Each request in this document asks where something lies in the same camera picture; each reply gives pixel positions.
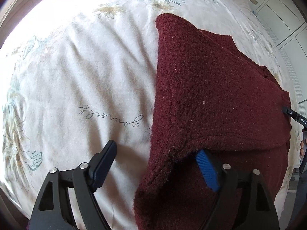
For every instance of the dark red knit sweater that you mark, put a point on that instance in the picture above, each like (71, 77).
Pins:
(203, 88)

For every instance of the beige wall socket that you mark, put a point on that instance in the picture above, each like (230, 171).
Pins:
(253, 1)

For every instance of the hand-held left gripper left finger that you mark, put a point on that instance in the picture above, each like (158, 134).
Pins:
(103, 167)

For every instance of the beige window sill cabinet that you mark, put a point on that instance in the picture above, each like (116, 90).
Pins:
(9, 9)

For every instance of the person's right hand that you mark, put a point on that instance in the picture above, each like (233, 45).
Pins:
(301, 148)

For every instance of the white wardrobe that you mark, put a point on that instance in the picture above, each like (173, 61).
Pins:
(283, 16)

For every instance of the white floral bedspread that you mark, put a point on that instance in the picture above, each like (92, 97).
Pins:
(84, 64)

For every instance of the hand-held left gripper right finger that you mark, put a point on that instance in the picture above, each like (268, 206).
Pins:
(207, 170)

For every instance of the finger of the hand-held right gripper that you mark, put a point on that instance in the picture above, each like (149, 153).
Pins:
(296, 116)

